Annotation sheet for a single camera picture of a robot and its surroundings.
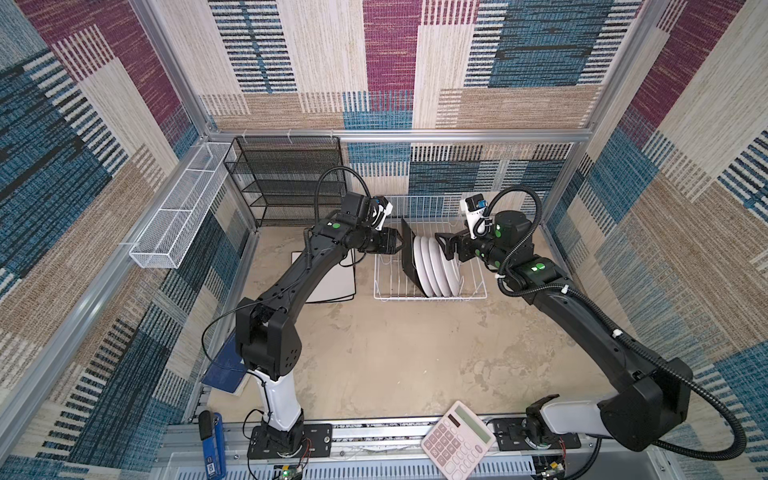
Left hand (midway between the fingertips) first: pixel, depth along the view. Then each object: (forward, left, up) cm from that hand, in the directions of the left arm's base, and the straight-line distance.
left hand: (400, 239), depth 82 cm
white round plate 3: (-3, -11, -8) cm, 14 cm away
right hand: (-3, -13, +6) cm, 14 cm away
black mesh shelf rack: (+34, +38, -6) cm, 52 cm away
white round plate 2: (-3, -8, -8) cm, 12 cm away
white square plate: (0, +19, -23) cm, 30 cm away
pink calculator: (-45, -13, -22) cm, 52 cm away
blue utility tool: (-45, +45, -23) cm, 68 cm away
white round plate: (0, -5, -7) cm, 8 cm away
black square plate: (-1, -2, -7) cm, 7 cm away
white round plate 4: (-3, -16, -12) cm, 20 cm away
